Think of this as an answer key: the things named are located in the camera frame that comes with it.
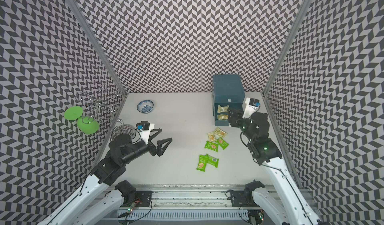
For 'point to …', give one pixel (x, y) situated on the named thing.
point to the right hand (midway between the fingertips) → (231, 112)
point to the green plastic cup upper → (73, 112)
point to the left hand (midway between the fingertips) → (165, 136)
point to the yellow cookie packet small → (211, 136)
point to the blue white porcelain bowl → (145, 106)
